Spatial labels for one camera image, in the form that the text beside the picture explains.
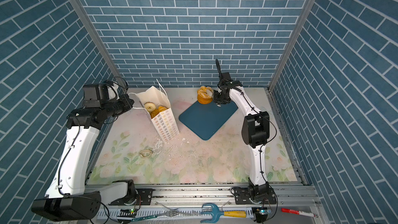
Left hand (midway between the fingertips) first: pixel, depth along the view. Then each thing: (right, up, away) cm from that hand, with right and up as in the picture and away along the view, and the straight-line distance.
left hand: (135, 99), depth 71 cm
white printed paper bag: (+12, -12, +8) cm, 18 cm away
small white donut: (0, -4, +18) cm, 18 cm away
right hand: (+38, +1, +26) cm, 46 cm away
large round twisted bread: (+31, +2, +35) cm, 46 cm away
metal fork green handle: (+18, -52, -1) cm, 55 cm away
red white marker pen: (+75, -51, -2) cm, 91 cm away
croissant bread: (+5, -6, +17) cm, 19 cm away
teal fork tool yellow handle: (+38, -51, -3) cm, 63 cm away
